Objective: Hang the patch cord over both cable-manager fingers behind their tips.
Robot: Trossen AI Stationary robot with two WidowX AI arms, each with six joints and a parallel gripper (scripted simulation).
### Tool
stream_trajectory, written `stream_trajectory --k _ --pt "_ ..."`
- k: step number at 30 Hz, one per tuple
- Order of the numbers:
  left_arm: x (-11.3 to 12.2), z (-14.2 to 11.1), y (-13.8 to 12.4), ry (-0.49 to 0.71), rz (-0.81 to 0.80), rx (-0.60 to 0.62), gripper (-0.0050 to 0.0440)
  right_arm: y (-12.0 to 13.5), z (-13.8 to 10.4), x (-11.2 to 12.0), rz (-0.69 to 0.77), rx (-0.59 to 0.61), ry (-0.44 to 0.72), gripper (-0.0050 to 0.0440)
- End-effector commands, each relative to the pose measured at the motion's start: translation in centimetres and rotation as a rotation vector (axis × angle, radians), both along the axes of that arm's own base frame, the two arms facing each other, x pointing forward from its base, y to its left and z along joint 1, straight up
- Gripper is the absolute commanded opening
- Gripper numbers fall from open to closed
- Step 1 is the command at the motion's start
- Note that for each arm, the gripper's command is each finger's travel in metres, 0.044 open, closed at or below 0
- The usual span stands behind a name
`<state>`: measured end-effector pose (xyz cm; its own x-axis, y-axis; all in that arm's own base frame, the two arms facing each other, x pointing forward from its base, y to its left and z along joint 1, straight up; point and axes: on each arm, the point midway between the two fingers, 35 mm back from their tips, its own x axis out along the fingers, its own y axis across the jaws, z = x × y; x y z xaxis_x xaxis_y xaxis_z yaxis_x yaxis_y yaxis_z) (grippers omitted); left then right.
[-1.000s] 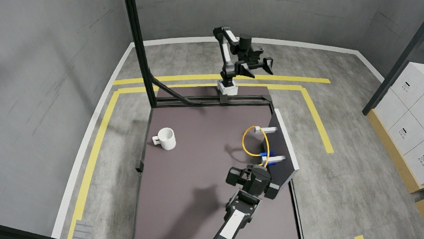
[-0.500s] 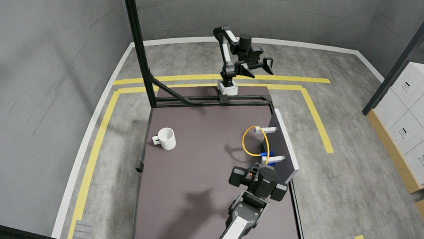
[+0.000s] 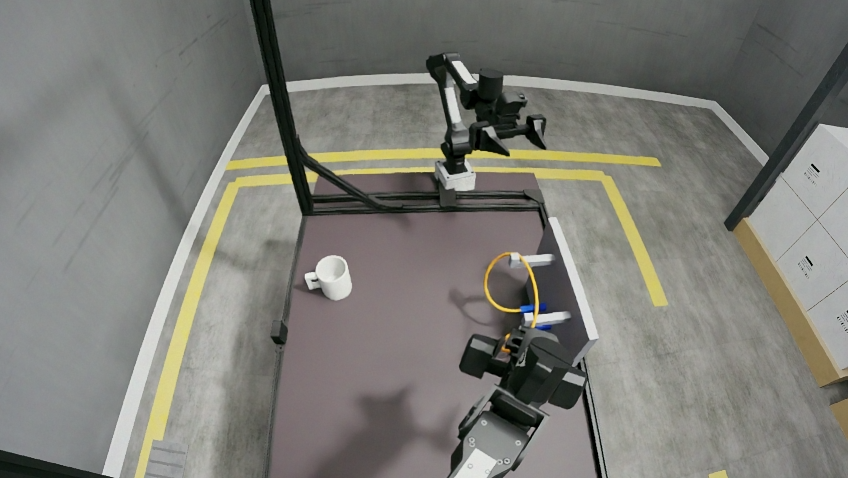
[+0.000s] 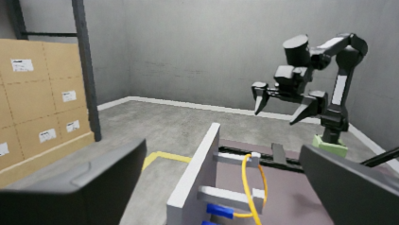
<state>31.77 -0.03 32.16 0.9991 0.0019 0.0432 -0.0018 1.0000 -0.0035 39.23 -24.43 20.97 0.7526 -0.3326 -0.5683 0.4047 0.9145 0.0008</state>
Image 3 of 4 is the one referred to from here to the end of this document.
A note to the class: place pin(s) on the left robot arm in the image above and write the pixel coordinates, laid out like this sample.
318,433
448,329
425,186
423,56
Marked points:
488,87

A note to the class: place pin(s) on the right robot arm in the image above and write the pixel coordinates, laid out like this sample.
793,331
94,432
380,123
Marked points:
492,445

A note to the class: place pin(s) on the yellow patch cord with blue plugs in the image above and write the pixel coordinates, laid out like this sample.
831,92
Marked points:
523,309

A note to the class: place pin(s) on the white mug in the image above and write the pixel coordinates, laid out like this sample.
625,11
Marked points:
331,268

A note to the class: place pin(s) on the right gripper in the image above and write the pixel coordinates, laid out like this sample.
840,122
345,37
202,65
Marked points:
480,356

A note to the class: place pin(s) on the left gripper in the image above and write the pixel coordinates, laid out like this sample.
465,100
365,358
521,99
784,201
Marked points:
489,139

